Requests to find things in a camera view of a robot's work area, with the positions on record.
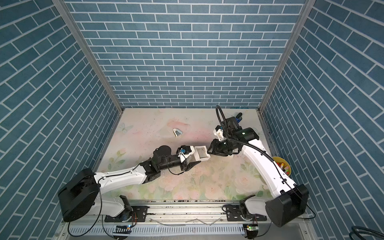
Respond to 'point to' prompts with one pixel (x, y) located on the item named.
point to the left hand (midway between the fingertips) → (200, 156)
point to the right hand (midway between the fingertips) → (211, 152)
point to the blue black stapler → (238, 117)
